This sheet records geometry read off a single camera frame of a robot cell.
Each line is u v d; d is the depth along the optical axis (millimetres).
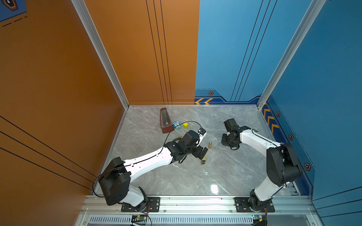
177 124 1054
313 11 706
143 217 718
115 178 414
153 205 736
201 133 692
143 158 482
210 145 917
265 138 552
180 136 616
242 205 724
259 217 724
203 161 847
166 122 970
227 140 802
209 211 733
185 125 1050
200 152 707
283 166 462
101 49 852
